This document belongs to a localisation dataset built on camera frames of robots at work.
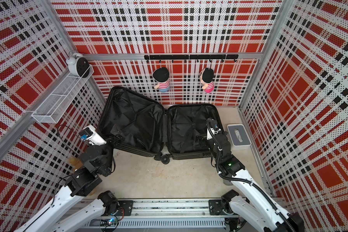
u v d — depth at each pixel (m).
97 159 0.45
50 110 0.68
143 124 0.95
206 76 0.95
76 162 0.80
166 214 0.73
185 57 0.89
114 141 0.57
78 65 0.78
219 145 0.51
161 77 0.96
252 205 0.46
